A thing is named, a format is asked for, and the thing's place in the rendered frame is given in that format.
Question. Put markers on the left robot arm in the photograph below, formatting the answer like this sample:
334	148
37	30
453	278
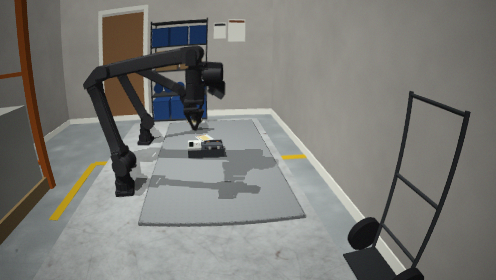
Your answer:
146	119

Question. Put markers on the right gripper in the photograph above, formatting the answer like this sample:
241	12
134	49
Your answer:
189	100

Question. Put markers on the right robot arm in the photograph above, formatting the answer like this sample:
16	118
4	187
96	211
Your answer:
211	73

